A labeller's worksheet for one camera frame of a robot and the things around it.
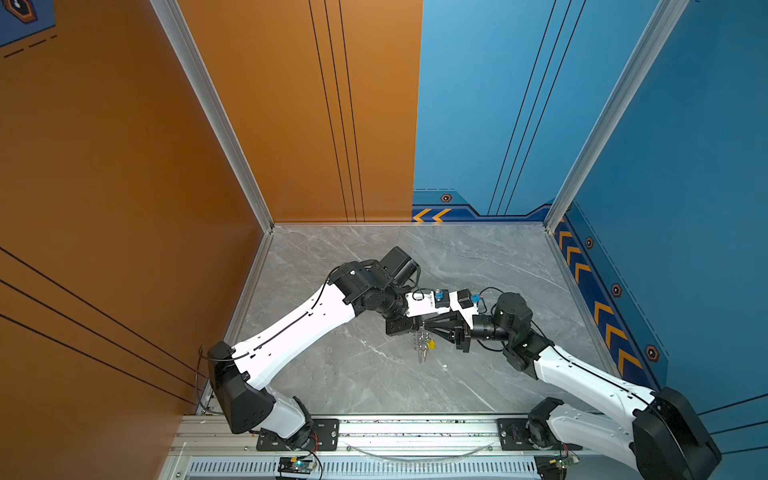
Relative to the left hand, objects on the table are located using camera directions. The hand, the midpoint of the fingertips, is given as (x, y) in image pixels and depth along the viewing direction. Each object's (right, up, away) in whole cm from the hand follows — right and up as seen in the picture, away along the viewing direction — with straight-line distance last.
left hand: (420, 316), depth 70 cm
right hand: (+1, -2, 0) cm, 3 cm away
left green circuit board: (-29, -36, +1) cm, 46 cm away
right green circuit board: (+32, -36, +1) cm, 48 cm away
